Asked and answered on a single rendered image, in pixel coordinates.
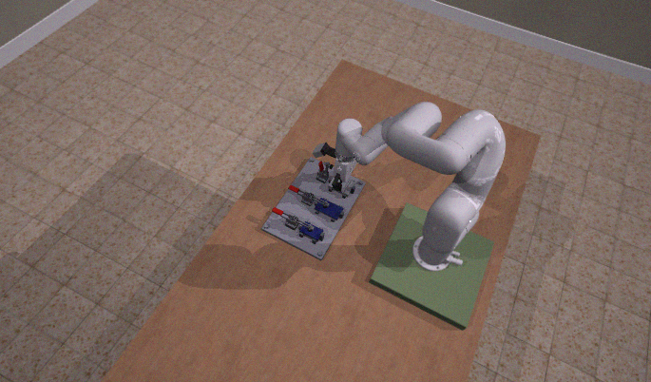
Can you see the toggle clamp with red handle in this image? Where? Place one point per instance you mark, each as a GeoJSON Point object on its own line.
{"type": "Point", "coordinates": [293, 221]}

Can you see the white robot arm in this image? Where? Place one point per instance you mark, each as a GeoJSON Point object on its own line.
{"type": "Point", "coordinates": [474, 144]}

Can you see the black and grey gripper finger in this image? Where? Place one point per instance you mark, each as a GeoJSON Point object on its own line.
{"type": "Point", "coordinates": [337, 185]}

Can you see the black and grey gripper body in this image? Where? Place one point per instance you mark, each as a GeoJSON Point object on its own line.
{"type": "Point", "coordinates": [345, 169]}

